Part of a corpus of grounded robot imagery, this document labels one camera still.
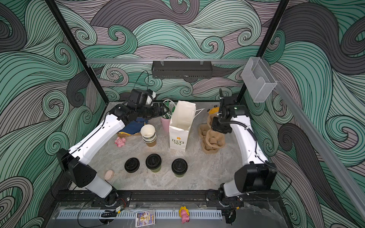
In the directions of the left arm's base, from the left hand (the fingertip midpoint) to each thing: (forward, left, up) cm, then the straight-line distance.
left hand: (165, 109), depth 75 cm
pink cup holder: (+7, +2, -21) cm, 22 cm away
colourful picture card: (-45, +8, -28) cm, 54 cm away
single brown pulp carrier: (+6, -25, -26) cm, 37 cm away
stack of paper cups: (-2, +12, -21) cm, 25 cm away
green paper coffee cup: (-24, +5, -26) cm, 36 cm away
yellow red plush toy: (+22, -35, -24) cm, 48 cm away
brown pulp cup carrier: (-12, -26, -11) cm, 31 cm away
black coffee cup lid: (-22, +6, -18) cm, 29 cm away
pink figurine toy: (-43, -11, -27) cm, 52 cm away
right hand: (-6, -29, -9) cm, 31 cm away
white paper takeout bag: (+7, -10, -12) cm, 17 cm away
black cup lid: (-24, -8, -18) cm, 31 cm away
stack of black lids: (-20, +20, -29) cm, 40 cm away
